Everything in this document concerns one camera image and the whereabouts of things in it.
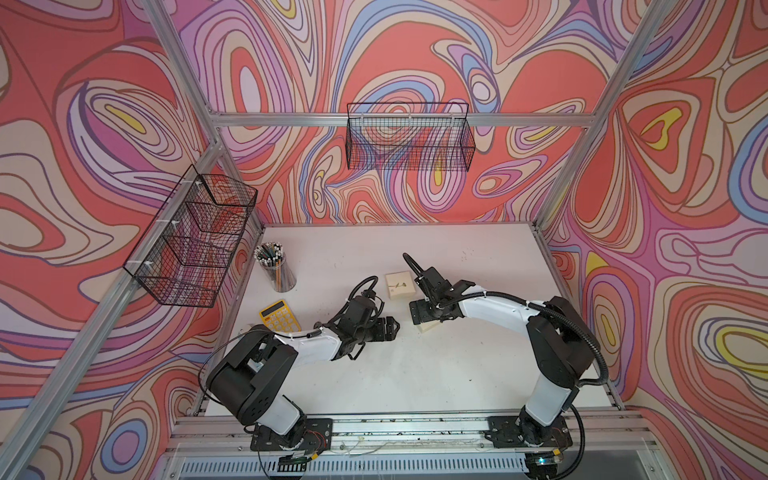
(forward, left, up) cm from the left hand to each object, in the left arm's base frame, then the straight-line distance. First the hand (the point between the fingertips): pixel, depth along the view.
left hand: (394, 328), depth 89 cm
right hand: (+4, -11, -1) cm, 11 cm away
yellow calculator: (+4, +36, -2) cm, 37 cm away
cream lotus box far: (+16, -2, +1) cm, 16 cm away
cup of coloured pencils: (+15, +36, +12) cm, 41 cm away
